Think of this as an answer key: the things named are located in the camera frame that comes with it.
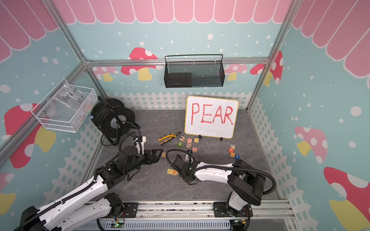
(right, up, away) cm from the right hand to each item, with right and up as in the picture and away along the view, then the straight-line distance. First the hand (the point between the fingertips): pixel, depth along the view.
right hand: (183, 170), depth 87 cm
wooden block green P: (-8, -1, 0) cm, 8 cm away
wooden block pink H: (+7, +11, +10) cm, 16 cm away
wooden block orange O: (+32, +8, +7) cm, 33 cm away
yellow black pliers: (-8, +20, +16) cm, 27 cm away
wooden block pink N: (+4, +17, +13) cm, 22 cm away
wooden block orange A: (-4, -1, -2) cm, 4 cm away
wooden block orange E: (-6, -1, -1) cm, 6 cm away
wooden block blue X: (+3, +13, +11) cm, 18 cm away
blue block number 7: (+34, +7, +6) cm, 35 cm away
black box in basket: (-4, +55, +1) cm, 55 cm away
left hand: (-14, +12, -9) cm, 21 cm away
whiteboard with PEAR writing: (+18, +33, +10) cm, 39 cm away
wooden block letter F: (+33, +13, +10) cm, 37 cm away
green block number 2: (-3, +14, +12) cm, 19 cm away
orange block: (+31, +11, +9) cm, 34 cm away
